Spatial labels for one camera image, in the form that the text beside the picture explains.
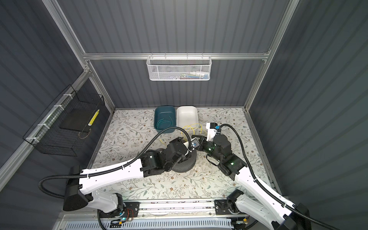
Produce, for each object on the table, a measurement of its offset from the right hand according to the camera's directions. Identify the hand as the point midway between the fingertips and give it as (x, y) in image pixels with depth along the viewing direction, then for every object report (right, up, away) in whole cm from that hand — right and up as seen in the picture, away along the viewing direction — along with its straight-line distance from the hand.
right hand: (193, 137), depth 71 cm
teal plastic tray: (-20, +11, +36) cm, 43 cm away
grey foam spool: (-3, -17, +11) cm, 20 cm away
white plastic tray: (-3, +11, +44) cm, 46 cm away
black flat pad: (-61, +9, +4) cm, 62 cm away
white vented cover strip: (-19, -43, -1) cm, 47 cm away
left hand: (-4, -2, 0) cm, 5 cm away
